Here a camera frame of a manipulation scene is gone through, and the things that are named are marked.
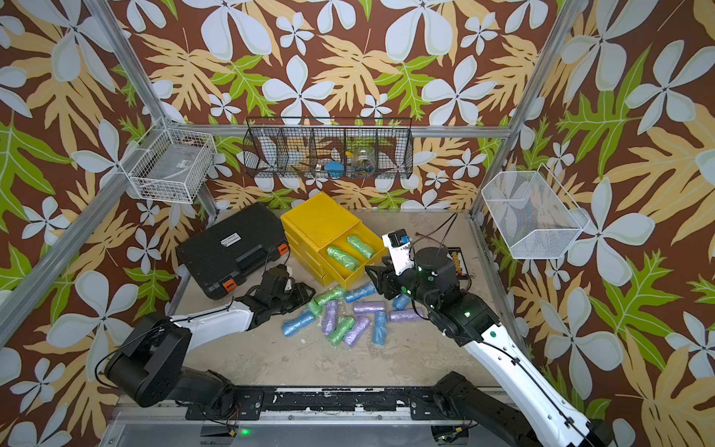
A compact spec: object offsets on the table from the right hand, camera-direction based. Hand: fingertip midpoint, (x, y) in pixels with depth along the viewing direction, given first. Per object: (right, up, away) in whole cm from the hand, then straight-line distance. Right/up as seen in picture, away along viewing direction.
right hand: (372, 262), depth 66 cm
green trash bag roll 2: (-1, +3, +20) cm, 20 cm away
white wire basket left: (-62, +29, +19) cm, 72 cm away
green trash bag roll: (-7, -1, +16) cm, 17 cm away
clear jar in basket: (-1, +34, +31) cm, 46 cm away
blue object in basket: (-11, +30, +29) cm, 43 cm away
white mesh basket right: (+50, +13, +15) cm, 54 cm away
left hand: (-18, -11, +24) cm, 32 cm away
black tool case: (-53, -1, +30) cm, 61 cm away
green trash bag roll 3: (-17, -17, +24) cm, 34 cm away
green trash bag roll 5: (-8, -22, +20) cm, 31 cm away
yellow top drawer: (-8, -5, +10) cm, 14 cm away
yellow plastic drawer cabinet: (-16, +11, +20) cm, 28 cm away
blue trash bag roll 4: (+3, -22, +20) cm, 30 cm away
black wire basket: (+3, +39, +32) cm, 50 cm away
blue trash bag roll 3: (+11, -15, +25) cm, 31 cm away
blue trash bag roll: (-25, -22, +20) cm, 38 cm away
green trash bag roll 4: (-10, -13, +27) cm, 31 cm away
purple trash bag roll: (-13, -20, +21) cm, 32 cm away
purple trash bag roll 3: (-2, -21, +20) cm, 29 cm away
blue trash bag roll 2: (-5, -13, +26) cm, 30 cm away
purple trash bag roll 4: (+10, -19, +22) cm, 30 cm away
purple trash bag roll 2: (-1, -17, +23) cm, 29 cm away
